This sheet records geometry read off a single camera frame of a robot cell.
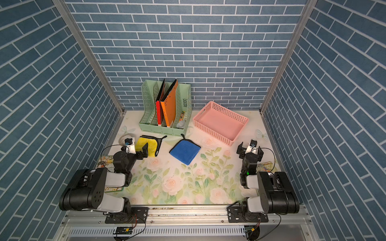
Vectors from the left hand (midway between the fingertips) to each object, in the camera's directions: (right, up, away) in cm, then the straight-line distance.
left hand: (143, 142), depth 89 cm
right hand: (+66, -2, -1) cm, 66 cm away
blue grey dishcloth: (+25, -6, +7) cm, 27 cm away
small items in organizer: (+21, +12, +22) cm, 33 cm away
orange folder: (+16, +22, -5) cm, 28 cm away
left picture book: (-23, -12, +2) cm, 26 cm away
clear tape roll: (-18, 0, +10) cm, 20 cm away
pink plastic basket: (+52, +12, +22) cm, 58 cm away
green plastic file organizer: (-6, +12, +24) cm, 27 cm away
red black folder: (+10, +22, -4) cm, 25 cm away
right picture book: (+74, -15, +2) cm, 75 cm away
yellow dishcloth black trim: (+3, -3, +10) cm, 11 cm away
